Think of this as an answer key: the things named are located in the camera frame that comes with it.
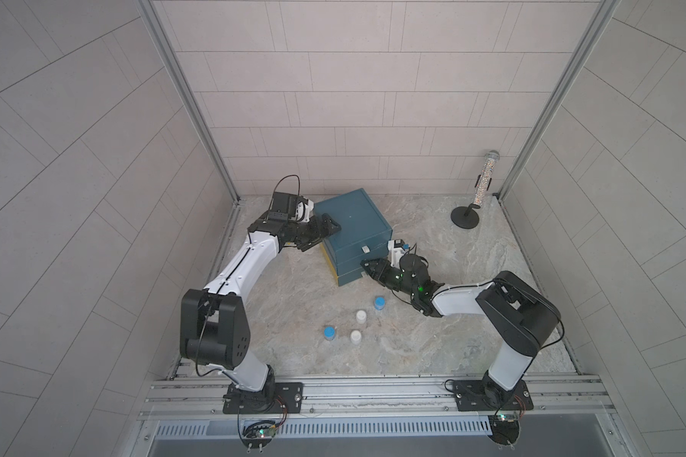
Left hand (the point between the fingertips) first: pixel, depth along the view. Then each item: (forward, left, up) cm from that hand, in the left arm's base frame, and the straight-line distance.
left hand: (335, 229), depth 84 cm
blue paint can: (-16, -14, -15) cm, 26 cm away
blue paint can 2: (-25, +1, -16) cm, 30 cm away
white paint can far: (-21, -8, -15) cm, 27 cm away
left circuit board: (-48, +16, -15) cm, 53 cm away
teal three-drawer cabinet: (-4, -9, +4) cm, 10 cm away
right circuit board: (-47, -43, -19) cm, 66 cm away
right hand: (-7, -8, -9) cm, 14 cm away
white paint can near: (-26, -6, -15) cm, 31 cm away
